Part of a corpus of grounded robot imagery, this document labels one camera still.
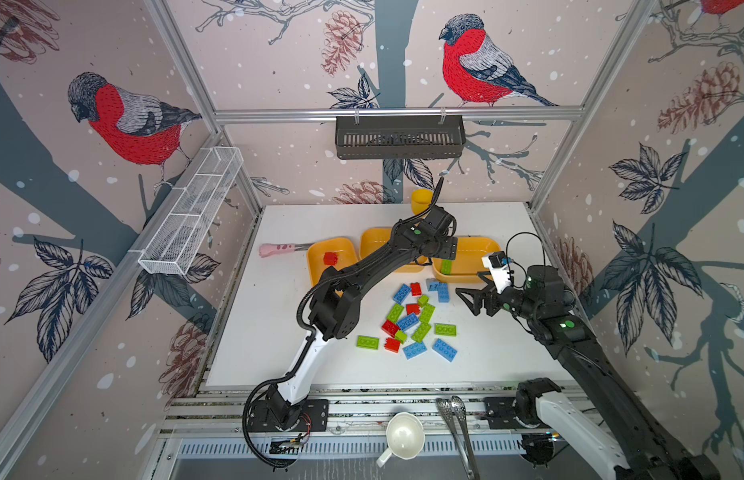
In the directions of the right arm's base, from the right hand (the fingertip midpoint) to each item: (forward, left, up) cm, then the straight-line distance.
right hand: (468, 284), depth 76 cm
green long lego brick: (-6, +12, -19) cm, 23 cm away
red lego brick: (+18, +42, -14) cm, 48 cm away
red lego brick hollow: (-5, +21, -18) cm, 28 cm away
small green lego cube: (-8, +17, -18) cm, 26 cm away
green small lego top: (+4, +10, -17) cm, 21 cm away
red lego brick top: (+9, +12, -19) cm, 24 cm away
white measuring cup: (-32, +16, -18) cm, 40 cm away
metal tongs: (-27, +5, -14) cm, 31 cm away
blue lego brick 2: (-11, +5, -18) cm, 22 cm away
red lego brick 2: (+2, +14, -19) cm, 23 cm away
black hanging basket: (+53, +18, +11) cm, 57 cm away
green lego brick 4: (+1, +9, -20) cm, 22 cm away
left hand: (+15, +4, -4) cm, 16 cm away
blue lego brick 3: (-2, +15, -19) cm, 25 cm away
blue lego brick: (+7, +17, -18) cm, 26 cm away
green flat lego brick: (-9, +27, -18) cm, 34 cm away
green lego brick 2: (-4, +4, -19) cm, 20 cm away
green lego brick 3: (0, +19, -19) cm, 27 cm away
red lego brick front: (-9, +20, -19) cm, 29 cm away
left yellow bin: (+23, +38, -14) cm, 47 cm away
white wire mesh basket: (+1, +73, +14) cm, 75 cm away
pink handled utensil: (+22, +65, -14) cm, 70 cm away
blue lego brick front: (-11, +14, -18) cm, 25 cm away
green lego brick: (+17, +2, -18) cm, 25 cm away
